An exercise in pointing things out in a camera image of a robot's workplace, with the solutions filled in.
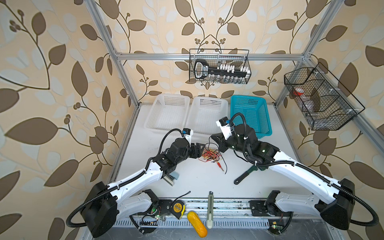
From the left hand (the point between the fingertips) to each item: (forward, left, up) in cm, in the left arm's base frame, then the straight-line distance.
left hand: (202, 144), depth 78 cm
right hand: (-1, -5, +8) cm, 10 cm away
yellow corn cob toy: (-31, +3, -14) cm, 34 cm away
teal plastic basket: (+40, -42, -18) cm, 61 cm away
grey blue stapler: (-13, +18, -16) cm, 27 cm away
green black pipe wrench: (-9, -25, -17) cm, 32 cm away
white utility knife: (-28, -5, -16) cm, 33 cm away
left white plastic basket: (+38, +27, -18) cm, 50 cm away
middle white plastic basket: (+38, -1, -18) cm, 42 cm away
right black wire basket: (+16, -61, +17) cm, 65 cm away
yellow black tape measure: (-27, +11, -15) cm, 33 cm away
